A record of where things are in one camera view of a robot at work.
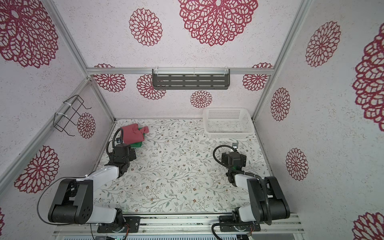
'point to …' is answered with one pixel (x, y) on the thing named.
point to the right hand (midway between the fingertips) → (235, 152)
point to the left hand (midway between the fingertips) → (123, 154)
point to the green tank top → (140, 128)
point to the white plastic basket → (228, 123)
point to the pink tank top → (132, 134)
